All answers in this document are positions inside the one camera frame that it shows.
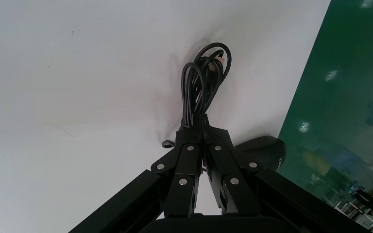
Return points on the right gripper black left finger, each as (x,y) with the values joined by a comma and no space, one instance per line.
(186,160)

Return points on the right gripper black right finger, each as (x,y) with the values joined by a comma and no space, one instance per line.
(220,160)

